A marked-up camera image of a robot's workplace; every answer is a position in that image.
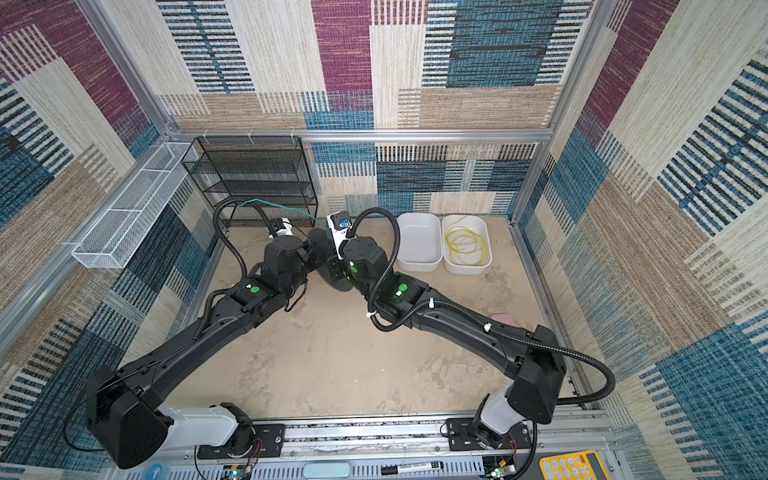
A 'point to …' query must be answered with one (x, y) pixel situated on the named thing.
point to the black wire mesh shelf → (266, 178)
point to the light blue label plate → (326, 470)
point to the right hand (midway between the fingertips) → (332, 243)
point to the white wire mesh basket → (112, 239)
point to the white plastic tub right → (483, 225)
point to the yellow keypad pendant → (582, 465)
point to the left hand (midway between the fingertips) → (318, 239)
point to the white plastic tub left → (421, 242)
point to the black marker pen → (409, 468)
